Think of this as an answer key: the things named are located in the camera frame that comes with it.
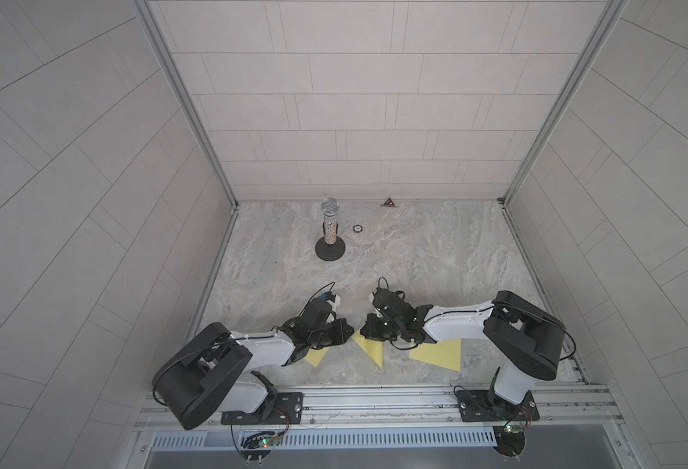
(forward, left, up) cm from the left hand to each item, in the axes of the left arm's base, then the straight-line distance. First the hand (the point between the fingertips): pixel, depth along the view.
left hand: (357, 330), depth 85 cm
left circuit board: (-27, +22, +3) cm, 35 cm away
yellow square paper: (-6, -4, +4) cm, 8 cm away
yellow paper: (-7, -25, +1) cm, 25 cm away
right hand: (-2, 0, 0) cm, 2 cm away
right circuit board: (-26, -36, +1) cm, 45 cm away
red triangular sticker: (+50, -12, +3) cm, 52 cm away
